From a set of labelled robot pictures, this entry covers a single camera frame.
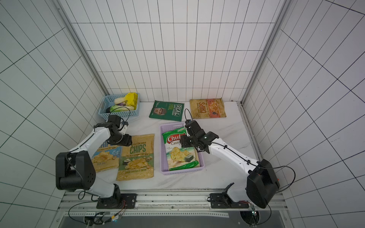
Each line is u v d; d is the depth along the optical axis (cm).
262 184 40
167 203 74
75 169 43
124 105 110
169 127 98
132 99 110
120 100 112
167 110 114
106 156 86
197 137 61
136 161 86
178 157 85
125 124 83
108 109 110
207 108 114
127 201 72
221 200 66
